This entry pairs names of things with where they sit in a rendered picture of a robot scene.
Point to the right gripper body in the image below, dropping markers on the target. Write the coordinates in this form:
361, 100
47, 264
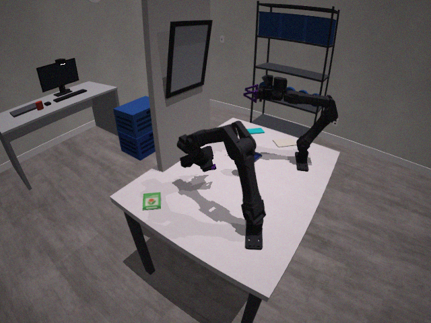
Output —
260, 97

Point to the grey mirror glass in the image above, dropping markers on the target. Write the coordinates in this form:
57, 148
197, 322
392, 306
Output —
188, 55

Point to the teal flat rectangular block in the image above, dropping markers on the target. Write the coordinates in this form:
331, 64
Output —
256, 131

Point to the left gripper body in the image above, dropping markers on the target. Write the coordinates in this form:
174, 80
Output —
207, 159

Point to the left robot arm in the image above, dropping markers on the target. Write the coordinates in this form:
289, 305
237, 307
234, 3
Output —
253, 206

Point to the black rectangular frame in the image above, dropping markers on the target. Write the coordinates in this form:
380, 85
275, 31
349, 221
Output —
171, 50

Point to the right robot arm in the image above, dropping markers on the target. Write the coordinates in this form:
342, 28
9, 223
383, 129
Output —
329, 114

